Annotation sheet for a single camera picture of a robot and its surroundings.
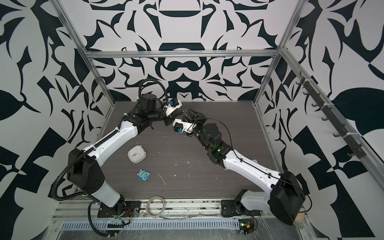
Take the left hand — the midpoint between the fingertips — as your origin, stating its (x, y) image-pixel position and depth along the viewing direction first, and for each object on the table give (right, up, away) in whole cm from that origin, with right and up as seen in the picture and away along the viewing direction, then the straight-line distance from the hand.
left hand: (182, 107), depth 77 cm
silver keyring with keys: (+2, -3, -10) cm, 10 cm away
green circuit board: (+31, -56, -6) cm, 64 cm away
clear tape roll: (-17, -50, -2) cm, 53 cm away
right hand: (+5, -1, -9) cm, 10 cm away
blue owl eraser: (-21, -37, +6) cm, 43 cm away
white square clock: (-27, -27, +12) cm, 40 cm away
